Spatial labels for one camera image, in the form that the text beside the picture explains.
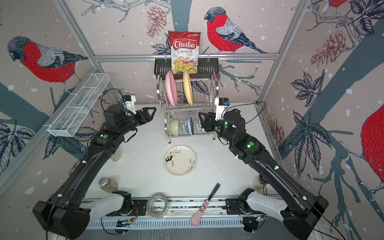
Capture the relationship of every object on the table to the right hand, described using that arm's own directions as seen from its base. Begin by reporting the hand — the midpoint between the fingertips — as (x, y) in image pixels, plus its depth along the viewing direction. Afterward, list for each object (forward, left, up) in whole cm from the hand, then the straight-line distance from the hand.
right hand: (198, 115), depth 65 cm
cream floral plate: (-5, +13, -37) cm, 40 cm away
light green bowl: (+10, +16, -23) cm, 30 cm away
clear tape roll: (-33, +23, -32) cm, 51 cm away
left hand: (+4, +23, -1) cm, 23 cm away
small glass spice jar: (-23, +45, -27) cm, 58 cm away
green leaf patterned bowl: (+11, -1, -28) cm, 30 cm away
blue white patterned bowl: (+11, +7, -23) cm, 27 cm away
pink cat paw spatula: (-35, +1, -36) cm, 50 cm away
